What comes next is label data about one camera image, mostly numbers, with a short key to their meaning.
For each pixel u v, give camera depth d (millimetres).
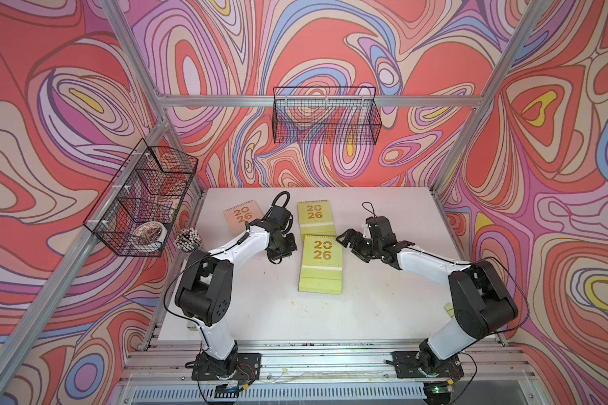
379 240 714
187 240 803
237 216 1079
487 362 757
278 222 740
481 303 455
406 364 728
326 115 959
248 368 730
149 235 719
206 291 473
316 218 1079
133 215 734
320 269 910
